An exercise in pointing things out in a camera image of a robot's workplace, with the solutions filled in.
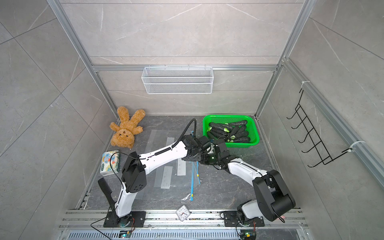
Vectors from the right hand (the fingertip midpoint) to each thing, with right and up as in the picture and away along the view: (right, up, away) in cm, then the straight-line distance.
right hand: (197, 158), depth 85 cm
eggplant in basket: (+31, +21, +23) cm, 44 cm away
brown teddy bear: (-48, +14, +12) cm, 52 cm away
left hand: (0, +2, 0) cm, 2 cm away
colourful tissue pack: (-53, -3, +4) cm, 54 cm away
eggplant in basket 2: (+15, +14, +21) cm, 30 cm away
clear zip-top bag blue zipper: (-3, -6, +6) cm, 9 cm away
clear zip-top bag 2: (-15, -14, +1) cm, 20 cm away
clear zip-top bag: (-27, +9, +20) cm, 35 cm away
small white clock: (-8, -25, -11) cm, 29 cm away
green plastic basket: (+20, +24, +20) cm, 37 cm away
